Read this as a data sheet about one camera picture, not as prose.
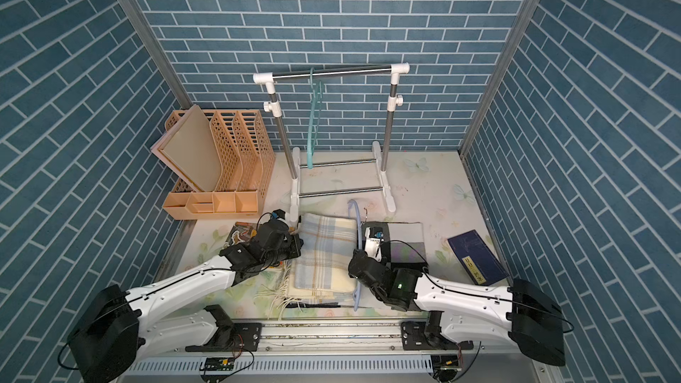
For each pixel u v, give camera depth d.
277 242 0.65
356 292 0.76
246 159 1.15
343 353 0.72
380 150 1.19
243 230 0.94
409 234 0.98
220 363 0.72
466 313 0.48
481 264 0.88
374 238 0.69
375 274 0.58
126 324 0.39
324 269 0.80
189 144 0.95
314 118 0.74
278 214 0.76
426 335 0.66
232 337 0.68
